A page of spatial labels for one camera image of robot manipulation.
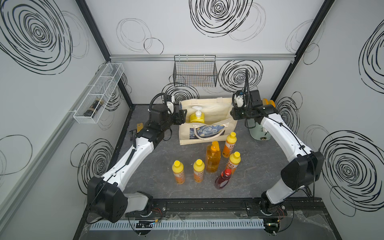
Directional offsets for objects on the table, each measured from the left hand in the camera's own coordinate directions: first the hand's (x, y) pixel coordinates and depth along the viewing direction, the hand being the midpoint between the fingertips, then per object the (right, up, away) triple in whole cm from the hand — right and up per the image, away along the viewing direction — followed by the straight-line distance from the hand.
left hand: (181, 110), depth 77 cm
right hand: (+29, -1, +6) cm, 30 cm away
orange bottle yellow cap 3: (+9, -27, -10) cm, 30 cm away
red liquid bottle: (+20, -34, -6) cm, 40 cm away
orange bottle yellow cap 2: (+26, -24, -7) cm, 36 cm away
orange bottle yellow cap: (+26, -16, 0) cm, 31 cm away
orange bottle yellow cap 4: (0, -28, -9) cm, 30 cm away
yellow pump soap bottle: (+9, -4, +8) cm, 12 cm away
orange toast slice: (+51, +6, +13) cm, 53 cm away
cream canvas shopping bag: (+21, -8, +7) cm, 24 cm away
